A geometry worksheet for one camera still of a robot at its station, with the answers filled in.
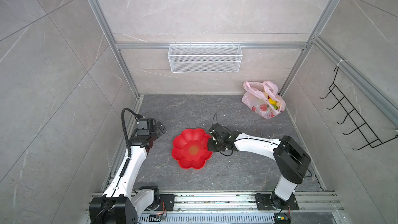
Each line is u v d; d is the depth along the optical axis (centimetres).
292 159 45
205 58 101
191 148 93
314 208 74
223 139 68
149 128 63
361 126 63
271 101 107
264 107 104
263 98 99
